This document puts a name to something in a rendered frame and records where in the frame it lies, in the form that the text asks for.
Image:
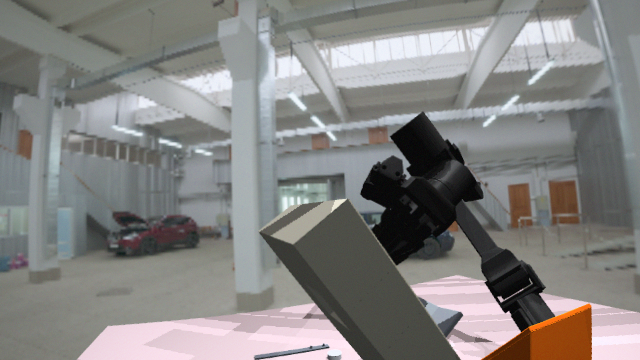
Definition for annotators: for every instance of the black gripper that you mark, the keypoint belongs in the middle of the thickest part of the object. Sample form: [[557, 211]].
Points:
[[431, 210]]

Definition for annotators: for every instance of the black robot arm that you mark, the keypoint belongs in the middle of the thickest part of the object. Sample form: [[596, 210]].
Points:
[[432, 157]]

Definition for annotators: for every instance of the grey flat bar with two pins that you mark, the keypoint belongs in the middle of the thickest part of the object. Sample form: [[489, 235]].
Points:
[[290, 352]]

